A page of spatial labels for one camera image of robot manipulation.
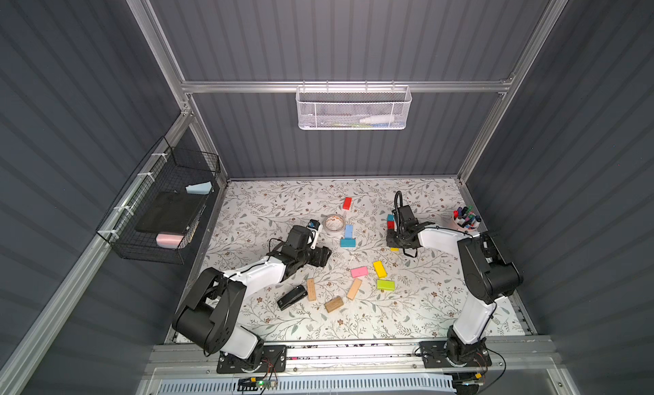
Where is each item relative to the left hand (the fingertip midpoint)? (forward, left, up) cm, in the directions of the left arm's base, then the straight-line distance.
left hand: (326, 251), depth 89 cm
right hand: (+8, -26, -5) cm, 28 cm away
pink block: (-5, -12, -6) cm, 14 cm away
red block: (+27, -9, -6) cm, 29 cm away
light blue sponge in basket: (+13, +39, +19) cm, 46 cm away
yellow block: (+3, -26, -5) cm, 27 cm away
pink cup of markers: (+9, -50, +7) cm, 51 cm away
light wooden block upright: (-12, +5, -6) cm, 14 cm away
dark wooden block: (-16, -3, -6) cm, 18 cm away
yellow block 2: (-4, -20, -6) cm, 21 cm away
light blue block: (+12, -9, -6) cm, 16 cm away
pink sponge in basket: (-10, +40, +23) cm, 47 cm away
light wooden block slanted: (-11, -10, -6) cm, 16 cm away
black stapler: (-15, +11, -4) cm, 19 cm away
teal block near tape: (+7, -8, -7) cm, 13 cm away
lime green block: (-10, -21, -7) cm, 24 cm away
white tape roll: (+17, -3, -6) cm, 18 cm away
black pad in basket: (-1, +42, +25) cm, 49 cm away
